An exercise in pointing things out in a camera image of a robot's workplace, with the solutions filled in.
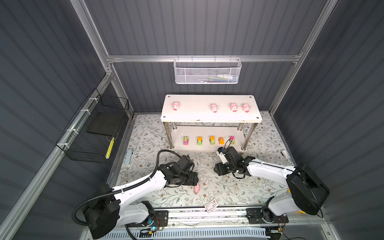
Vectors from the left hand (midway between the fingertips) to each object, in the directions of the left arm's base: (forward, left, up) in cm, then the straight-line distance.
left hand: (193, 180), depth 80 cm
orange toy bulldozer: (+23, -19, +3) cm, 30 cm away
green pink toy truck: (+21, -26, +2) cm, 34 cm away
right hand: (+7, -16, -4) cm, 18 cm away
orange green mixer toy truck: (+24, -13, +3) cm, 27 cm away
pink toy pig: (-3, -2, -5) cm, 6 cm away
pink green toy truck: (+24, +4, +2) cm, 24 cm away
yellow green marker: (+7, +39, +21) cm, 44 cm away
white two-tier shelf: (+45, -11, -5) cm, 47 cm away
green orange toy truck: (+24, -5, +3) cm, 24 cm away
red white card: (-12, -8, -5) cm, 16 cm away
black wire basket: (+15, +50, +21) cm, 57 cm away
